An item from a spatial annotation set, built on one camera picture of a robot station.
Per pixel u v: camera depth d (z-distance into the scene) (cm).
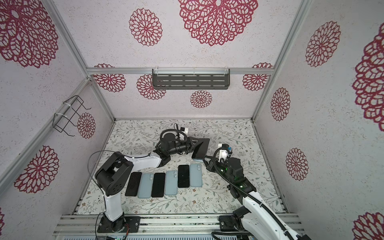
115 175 49
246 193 53
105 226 73
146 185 88
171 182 88
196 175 91
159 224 75
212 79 94
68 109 77
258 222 57
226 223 73
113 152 53
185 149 76
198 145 79
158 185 86
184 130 82
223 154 69
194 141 79
